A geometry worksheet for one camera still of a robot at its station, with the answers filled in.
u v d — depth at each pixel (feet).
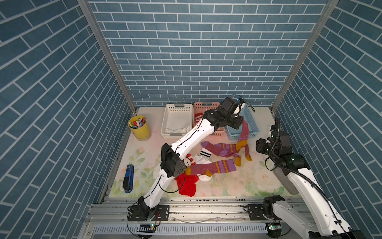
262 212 2.41
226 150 3.13
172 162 1.68
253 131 3.42
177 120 3.75
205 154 3.14
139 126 3.13
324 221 1.31
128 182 2.64
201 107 3.90
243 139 2.92
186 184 2.68
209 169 2.93
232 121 2.23
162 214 2.41
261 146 2.26
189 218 2.41
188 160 2.92
